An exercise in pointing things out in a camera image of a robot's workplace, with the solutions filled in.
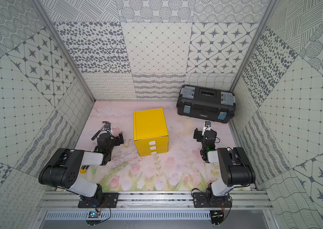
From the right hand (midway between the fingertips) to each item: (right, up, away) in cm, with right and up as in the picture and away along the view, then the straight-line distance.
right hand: (204, 130), depth 95 cm
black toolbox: (+3, +19, +3) cm, 19 cm away
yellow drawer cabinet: (-35, +1, -19) cm, 39 cm away
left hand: (-61, -1, -1) cm, 61 cm away
